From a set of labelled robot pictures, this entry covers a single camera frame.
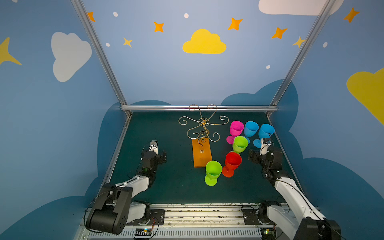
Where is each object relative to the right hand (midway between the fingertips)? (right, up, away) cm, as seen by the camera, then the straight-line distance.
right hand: (258, 148), depth 86 cm
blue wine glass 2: (+6, +10, +5) cm, 13 cm away
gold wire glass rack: (-34, +11, -5) cm, 36 cm away
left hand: (-62, -1, +4) cm, 62 cm away
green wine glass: (-9, +3, +5) cm, 11 cm away
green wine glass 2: (-27, -12, -4) cm, 30 cm away
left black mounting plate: (-57, -34, -11) cm, 67 cm away
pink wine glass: (-11, +12, +8) cm, 18 cm away
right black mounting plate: (-9, -33, -11) cm, 36 cm away
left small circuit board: (-63, -40, -13) cm, 76 cm away
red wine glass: (-16, -6, -2) cm, 17 cm away
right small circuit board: (-1, -41, -13) cm, 43 cm away
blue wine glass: (-2, +12, +7) cm, 14 cm away
